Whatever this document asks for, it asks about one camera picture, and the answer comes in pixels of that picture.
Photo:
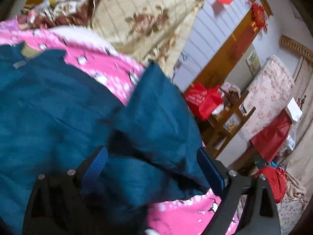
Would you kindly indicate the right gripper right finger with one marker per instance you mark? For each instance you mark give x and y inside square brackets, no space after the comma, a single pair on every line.
[260,215]

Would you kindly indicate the dark blue puffer jacket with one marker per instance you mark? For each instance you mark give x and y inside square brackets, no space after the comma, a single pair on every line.
[97,132]

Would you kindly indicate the floral pink mattress cover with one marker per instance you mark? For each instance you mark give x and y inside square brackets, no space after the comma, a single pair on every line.
[269,93]

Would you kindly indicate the red knitted item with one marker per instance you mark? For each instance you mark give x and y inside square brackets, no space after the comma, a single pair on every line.
[277,180]

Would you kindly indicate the wooden chair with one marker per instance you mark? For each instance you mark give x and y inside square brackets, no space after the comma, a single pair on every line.
[224,126]

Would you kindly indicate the pink penguin bed quilt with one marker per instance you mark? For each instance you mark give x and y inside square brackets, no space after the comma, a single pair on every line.
[102,63]

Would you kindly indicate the cream floral quilt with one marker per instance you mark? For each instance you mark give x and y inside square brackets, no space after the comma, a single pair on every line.
[147,29]

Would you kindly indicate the red hanging decoration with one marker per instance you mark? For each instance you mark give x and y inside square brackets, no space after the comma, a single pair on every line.
[259,17]

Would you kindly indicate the white pillow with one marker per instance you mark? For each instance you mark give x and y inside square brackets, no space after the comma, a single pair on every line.
[82,37]

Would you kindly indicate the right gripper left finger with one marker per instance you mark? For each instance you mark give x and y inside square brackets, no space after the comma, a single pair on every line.
[63,203]

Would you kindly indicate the brown floral cloth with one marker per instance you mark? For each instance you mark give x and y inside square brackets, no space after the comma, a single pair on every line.
[55,13]

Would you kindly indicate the red cloth on furniture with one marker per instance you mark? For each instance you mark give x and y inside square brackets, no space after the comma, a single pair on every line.
[271,138]

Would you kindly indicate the red shopping bag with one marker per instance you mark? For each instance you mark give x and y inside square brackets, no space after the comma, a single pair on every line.
[202,101]

